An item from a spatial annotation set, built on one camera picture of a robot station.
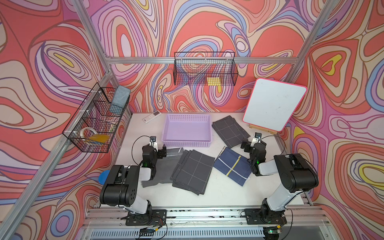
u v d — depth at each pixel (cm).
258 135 80
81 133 66
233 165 91
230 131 108
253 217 73
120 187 44
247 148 86
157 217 73
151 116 116
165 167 91
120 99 81
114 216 75
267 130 104
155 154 79
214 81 82
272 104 92
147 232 72
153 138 80
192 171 88
